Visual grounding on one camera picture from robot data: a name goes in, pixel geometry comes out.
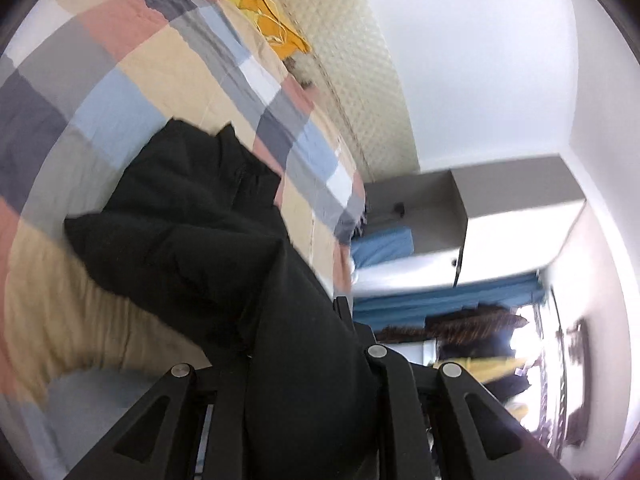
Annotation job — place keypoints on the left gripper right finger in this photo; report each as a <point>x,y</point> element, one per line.
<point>440,423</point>

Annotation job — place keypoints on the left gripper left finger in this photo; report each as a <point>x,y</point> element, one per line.
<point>159,437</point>

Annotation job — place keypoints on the black puffer jacket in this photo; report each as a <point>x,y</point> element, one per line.
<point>192,235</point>

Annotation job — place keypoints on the dark hanging garment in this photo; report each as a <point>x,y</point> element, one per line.
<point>480,332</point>

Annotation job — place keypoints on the blue curtain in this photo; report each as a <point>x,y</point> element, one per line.
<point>412,308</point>

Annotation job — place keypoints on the cream quilted headboard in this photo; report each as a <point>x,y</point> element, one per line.
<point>350,65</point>

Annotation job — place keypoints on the checkered patchwork bed quilt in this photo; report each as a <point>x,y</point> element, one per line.
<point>84,85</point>

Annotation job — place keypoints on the yellow pillow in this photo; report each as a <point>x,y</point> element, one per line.
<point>274,27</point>

